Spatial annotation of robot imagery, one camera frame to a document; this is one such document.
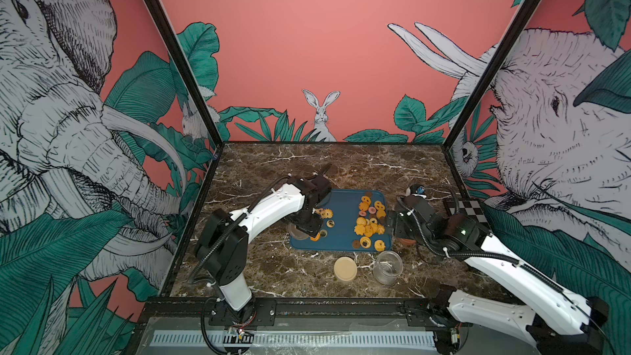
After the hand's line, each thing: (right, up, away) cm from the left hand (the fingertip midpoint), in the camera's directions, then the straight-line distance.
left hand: (304, 224), depth 83 cm
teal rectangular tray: (+18, -1, +11) cm, 21 cm away
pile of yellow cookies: (+24, -2, +7) cm, 25 cm away
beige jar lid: (+14, -15, -1) cm, 20 cm away
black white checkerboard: (+65, +4, +12) cm, 66 cm away
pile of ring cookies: (+7, +1, +12) cm, 14 cm away
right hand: (+28, +5, -11) cm, 30 cm away
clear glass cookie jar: (+29, -15, 0) cm, 33 cm away
